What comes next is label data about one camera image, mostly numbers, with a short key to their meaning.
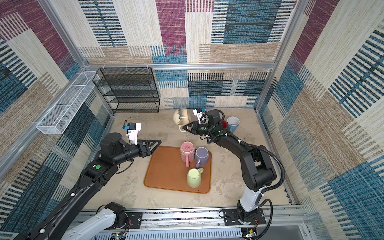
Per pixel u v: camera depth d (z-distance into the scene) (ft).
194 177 2.50
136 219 2.40
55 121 2.30
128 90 3.63
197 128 2.51
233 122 3.45
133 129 2.02
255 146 1.58
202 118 2.61
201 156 2.82
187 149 2.80
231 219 2.39
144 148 1.97
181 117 2.66
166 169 3.01
